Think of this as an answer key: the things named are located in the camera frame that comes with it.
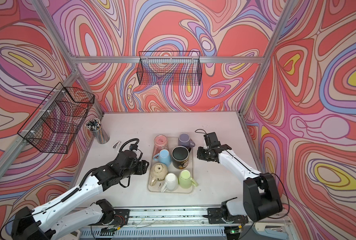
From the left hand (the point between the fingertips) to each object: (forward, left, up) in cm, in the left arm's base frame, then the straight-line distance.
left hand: (147, 163), depth 79 cm
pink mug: (+14, -6, -1) cm, 15 cm away
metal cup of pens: (+23, +35, +5) cm, 42 cm away
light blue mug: (+5, -8, -2) cm, 10 cm away
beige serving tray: (+7, -24, -12) cm, 28 cm away
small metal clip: (+17, +25, -10) cm, 32 cm away
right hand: (+6, -30, -6) cm, 31 cm away
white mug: (-10, -13, -3) cm, 17 cm away
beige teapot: (-3, -6, -4) cm, 7 cm away
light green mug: (-8, -20, -3) cm, 22 cm away
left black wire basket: (+16, +48, +15) cm, 52 cm away
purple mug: (+18, -20, -4) cm, 27 cm away
